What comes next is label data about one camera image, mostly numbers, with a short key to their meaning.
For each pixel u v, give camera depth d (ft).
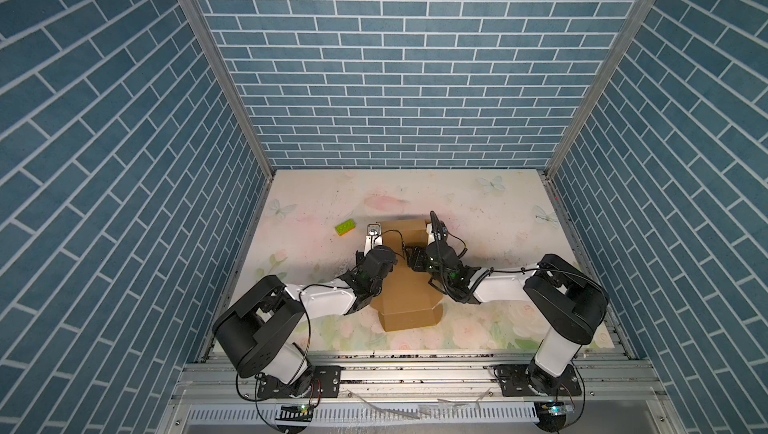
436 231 2.71
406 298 2.85
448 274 2.28
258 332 1.43
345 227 3.36
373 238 2.47
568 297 1.62
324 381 2.43
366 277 2.23
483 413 2.31
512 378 2.42
